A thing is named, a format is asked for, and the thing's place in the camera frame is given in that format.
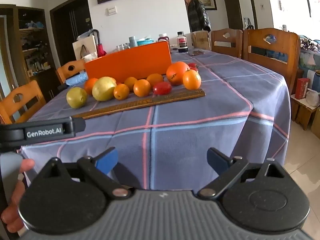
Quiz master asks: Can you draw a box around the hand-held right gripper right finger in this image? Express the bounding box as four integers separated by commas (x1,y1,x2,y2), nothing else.
197,148,293,200

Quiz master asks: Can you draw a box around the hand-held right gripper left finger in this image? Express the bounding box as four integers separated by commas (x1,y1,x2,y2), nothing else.
32,147,132,200

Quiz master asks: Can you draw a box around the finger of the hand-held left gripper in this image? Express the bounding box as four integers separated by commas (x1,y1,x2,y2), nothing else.
70,117,86,133

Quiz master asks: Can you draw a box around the small green pear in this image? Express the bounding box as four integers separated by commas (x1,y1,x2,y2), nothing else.
66,87,88,109

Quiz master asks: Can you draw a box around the large yellow-green pear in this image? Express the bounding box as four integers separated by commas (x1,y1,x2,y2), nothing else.
92,76,117,102

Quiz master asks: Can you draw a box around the orange cardboard box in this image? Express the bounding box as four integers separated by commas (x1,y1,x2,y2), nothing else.
84,41,172,84

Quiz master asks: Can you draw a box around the orange with pointed end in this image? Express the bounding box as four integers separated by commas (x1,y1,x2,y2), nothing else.
182,69,202,91

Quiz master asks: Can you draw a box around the large reddish orange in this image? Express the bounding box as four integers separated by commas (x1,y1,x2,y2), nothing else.
166,61,190,86

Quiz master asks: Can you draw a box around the person's left hand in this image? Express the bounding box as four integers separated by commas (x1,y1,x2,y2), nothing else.
1,159,35,233

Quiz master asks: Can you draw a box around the light wooden chair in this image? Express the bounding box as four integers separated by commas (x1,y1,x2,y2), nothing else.
55,59,87,85
0,80,47,125

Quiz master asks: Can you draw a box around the blue plaid tablecloth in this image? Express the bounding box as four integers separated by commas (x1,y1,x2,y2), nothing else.
19,49,292,193

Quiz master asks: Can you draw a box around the blue cloth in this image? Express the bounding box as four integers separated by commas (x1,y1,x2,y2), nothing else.
65,74,88,87

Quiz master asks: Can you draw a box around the long wooden board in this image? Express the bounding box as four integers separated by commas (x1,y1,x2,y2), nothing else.
72,89,206,120

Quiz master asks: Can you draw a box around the beige paper bag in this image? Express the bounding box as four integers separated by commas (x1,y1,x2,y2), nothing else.
72,34,98,63

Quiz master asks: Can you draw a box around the red umbrella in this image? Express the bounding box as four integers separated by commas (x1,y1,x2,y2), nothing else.
90,29,107,58

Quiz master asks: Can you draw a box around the dark wooden shelf cabinet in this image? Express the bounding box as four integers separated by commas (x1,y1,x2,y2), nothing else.
12,6,59,100

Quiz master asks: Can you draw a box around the dark wooden door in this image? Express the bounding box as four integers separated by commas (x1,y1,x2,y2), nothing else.
49,0,92,67

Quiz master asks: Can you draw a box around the small wooden stool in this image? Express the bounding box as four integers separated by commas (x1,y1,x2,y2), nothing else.
290,95,318,130

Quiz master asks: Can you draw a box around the printed cardboard carton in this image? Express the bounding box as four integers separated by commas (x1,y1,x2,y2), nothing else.
311,107,320,138

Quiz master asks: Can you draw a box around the red box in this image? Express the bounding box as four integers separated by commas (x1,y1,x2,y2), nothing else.
294,78,310,100

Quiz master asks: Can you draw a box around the white plastic bag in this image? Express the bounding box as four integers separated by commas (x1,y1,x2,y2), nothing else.
305,90,320,108

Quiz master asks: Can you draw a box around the dark wooden chair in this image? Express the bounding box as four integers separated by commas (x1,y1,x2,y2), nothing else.
243,28,301,95
211,29,243,59

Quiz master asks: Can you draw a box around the brown cardboard box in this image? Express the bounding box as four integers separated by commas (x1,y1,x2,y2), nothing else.
190,31,212,51

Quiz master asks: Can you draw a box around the purple bottle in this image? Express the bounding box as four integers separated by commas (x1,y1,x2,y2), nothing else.
157,33,170,47

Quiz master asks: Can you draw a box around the dark bottle with white label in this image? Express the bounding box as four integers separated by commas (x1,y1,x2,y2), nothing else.
177,31,188,53

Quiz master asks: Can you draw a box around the dark hanging coat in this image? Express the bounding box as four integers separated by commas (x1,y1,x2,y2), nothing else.
187,0,212,33

